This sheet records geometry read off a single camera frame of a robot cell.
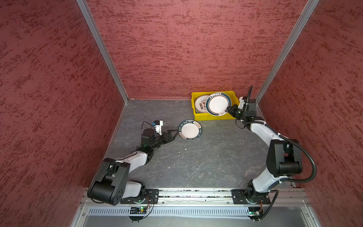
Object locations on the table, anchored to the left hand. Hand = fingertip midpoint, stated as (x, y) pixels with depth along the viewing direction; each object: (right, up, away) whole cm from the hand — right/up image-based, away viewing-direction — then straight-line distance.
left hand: (175, 134), depth 86 cm
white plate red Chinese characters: (+18, +21, +24) cm, 37 cm away
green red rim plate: (+29, +20, +12) cm, 37 cm away
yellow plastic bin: (+17, +11, +18) cm, 27 cm away
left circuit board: (-18, -37, -15) cm, 44 cm away
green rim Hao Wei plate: (+10, +1, +16) cm, 19 cm away
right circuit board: (+42, -38, -15) cm, 59 cm away
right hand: (+33, +16, +7) cm, 38 cm away
